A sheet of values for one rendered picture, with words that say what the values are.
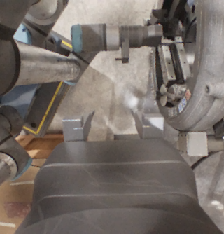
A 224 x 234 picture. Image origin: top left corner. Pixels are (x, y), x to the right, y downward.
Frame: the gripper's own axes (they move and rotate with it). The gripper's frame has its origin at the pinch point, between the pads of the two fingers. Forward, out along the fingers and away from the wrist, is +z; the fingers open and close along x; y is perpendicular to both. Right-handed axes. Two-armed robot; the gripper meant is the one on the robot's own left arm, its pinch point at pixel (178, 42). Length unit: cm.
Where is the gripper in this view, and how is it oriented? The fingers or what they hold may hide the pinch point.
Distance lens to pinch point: 66.8
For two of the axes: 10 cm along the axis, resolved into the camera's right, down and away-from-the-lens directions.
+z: 10.0, -0.3, -0.1
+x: 0.1, 1.7, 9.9
